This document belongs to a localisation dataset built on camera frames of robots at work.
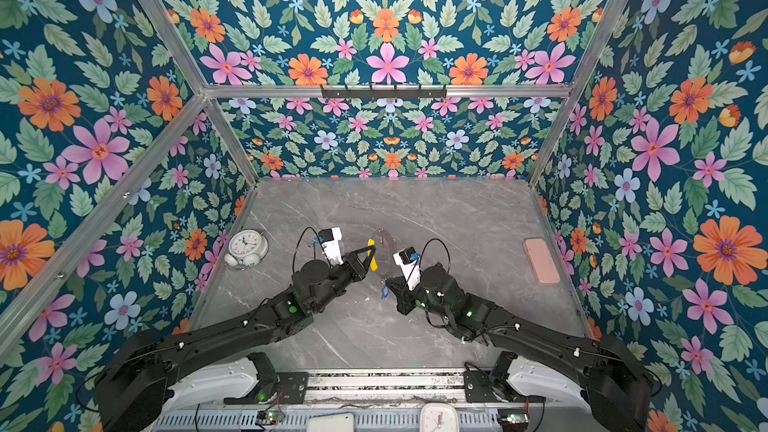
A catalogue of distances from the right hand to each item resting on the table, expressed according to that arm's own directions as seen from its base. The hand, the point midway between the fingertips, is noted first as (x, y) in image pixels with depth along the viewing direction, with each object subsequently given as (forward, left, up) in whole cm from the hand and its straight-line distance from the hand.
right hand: (386, 281), depth 74 cm
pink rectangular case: (+15, -49, -17) cm, 54 cm away
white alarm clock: (+18, +47, -12) cm, 52 cm away
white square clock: (-27, -12, -14) cm, 33 cm away
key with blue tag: (0, +1, -6) cm, 6 cm away
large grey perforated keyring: (+10, +1, +2) cm, 10 cm away
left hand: (+5, +1, +9) cm, 10 cm away
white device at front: (-28, +13, -16) cm, 34 cm away
